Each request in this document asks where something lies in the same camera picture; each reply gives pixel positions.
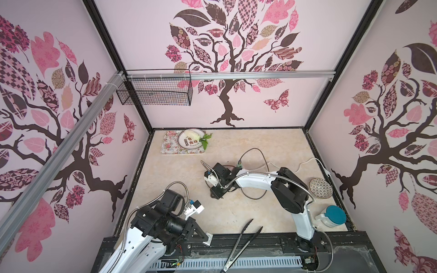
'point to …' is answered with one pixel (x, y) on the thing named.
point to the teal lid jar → (333, 216)
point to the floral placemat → (170, 145)
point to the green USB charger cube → (239, 165)
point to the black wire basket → (156, 87)
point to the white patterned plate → (186, 143)
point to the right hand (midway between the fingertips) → (213, 193)
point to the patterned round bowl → (321, 188)
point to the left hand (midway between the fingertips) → (203, 246)
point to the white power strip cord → (326, 172)
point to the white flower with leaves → (202, 139)
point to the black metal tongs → (230, 261)
